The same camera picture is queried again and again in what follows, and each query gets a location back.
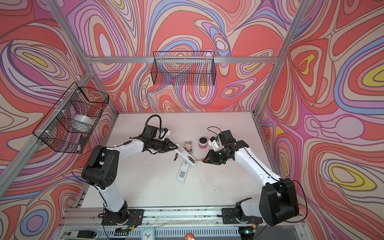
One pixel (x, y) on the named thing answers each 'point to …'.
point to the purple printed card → (188, 146)
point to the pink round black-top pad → (203, 142)
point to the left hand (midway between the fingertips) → (177, 147)
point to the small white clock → (148, 233)
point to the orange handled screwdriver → (202, 160)
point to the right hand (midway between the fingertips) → (207, 165)
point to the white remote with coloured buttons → (186, 155)
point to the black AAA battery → (176, 156)
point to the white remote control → (183, 171)
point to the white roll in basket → (80, 123)
